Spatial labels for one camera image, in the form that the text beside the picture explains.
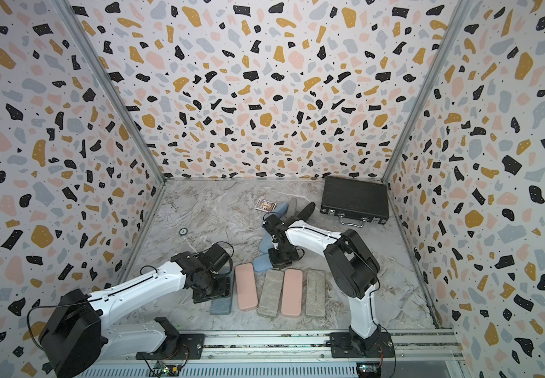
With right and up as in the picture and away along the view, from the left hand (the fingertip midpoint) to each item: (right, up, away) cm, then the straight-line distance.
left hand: (226, 295), depth 81 cm
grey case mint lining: (-1, -3, -1) cm, 3 cm away
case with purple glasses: (+12, +16, +14) cm, 25 cm away
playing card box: (+11, +30, +29) cm, 43 cm away
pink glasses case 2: (+23, 0, +3) cm, 23 cm away
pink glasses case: (+7, -1, +2) cm, 7 cm away
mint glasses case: (+15, 0, +1) cm, 15 cm away
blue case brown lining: (+17, +28, +25) cm, 41 cm away
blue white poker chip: (-25, +19, +22) cm, 38 cm away
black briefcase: (+52, +32, +26) cm, 66 cm away
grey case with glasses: (+23, +29, +23) cm, 44 cm away
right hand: (+17, +7, +9) cm, 21 cm away
